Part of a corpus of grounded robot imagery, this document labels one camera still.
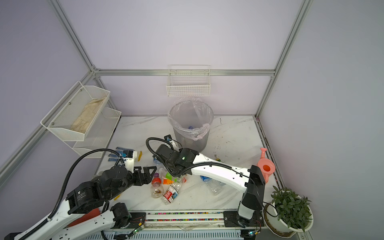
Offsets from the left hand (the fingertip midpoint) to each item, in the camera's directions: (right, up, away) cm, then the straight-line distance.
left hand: (148, 169), depth 66 cm
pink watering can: (+62, -2, +15) cm, 63 cm away
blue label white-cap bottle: (+32, -15, +19) cm, 40 cm away
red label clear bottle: (+9, -15, +12) cm, 21 cm away
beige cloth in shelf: (-38, +23, +10) cm, 45 cm away
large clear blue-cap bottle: (+18, +20, +40) cm, 48 cm away
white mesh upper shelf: (-44, +25, +12) cm, 52 cm away
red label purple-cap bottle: (-1, -17, +17) cm, 24 cm away
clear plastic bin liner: (+19, +27, +32) cm, 45 cm away
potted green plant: (+61, -18, -3) cm, 64 cm away
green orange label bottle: (+6, -10, +17) cm, 20 cm away
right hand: (+9, +5, +7) cm, 13 cm away
